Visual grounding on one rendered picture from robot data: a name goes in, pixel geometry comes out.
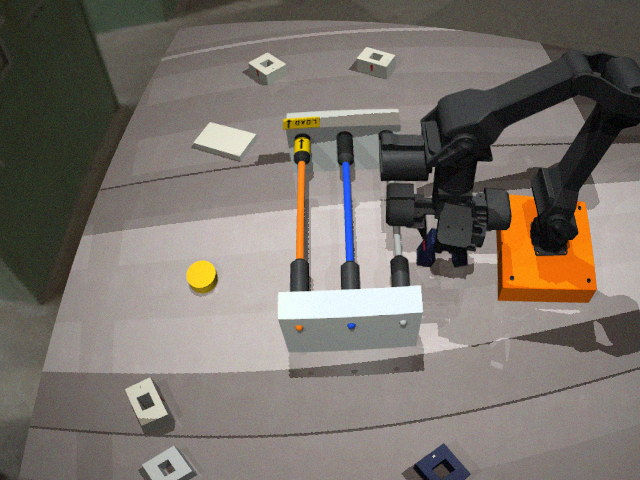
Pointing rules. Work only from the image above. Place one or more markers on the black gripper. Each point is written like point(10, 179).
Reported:
point(404, 208)

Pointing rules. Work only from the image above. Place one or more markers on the yellow cylinder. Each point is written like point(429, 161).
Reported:
point(202, 277)

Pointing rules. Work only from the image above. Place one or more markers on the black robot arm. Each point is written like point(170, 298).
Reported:
point(459, 131)

